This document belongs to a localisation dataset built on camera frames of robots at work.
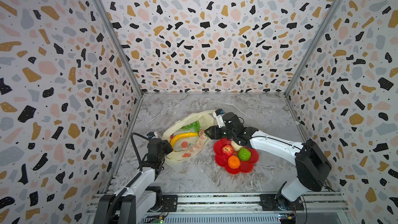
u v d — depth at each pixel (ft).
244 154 2.76
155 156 2.21
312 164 1.46
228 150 2.81
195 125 3.28
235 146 2.87
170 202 2.42
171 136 3.14
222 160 2.86
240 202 2.50
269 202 2.45
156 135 2.64
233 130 2.13
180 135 3.11
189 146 3.03
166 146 2.51
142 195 1.67
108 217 1.20
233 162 2.71
